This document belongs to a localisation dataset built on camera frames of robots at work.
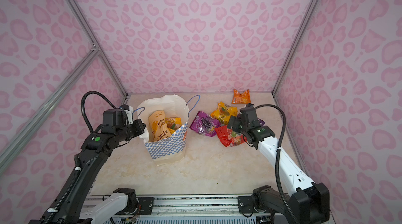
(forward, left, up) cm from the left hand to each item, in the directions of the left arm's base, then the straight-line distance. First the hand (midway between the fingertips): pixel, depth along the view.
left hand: (145, 121), depth 74 cm
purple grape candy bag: (+10, -28, -19) cm, 35 cm away
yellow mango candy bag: (+10, -9, -18) cm, 23 cm away
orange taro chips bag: (+3, -3, -12) cm, 12 cm away
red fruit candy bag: (+1, -41, -20) cm, 46 cm away
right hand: (+3, -44, -6) cm, 45 cm away
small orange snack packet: (+32, -55, -21) cm, 67 cm away
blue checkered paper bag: (-9, -12, -11) cm, 18 cm away
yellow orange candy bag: (+19, -40, -19) cm, 48 cm away
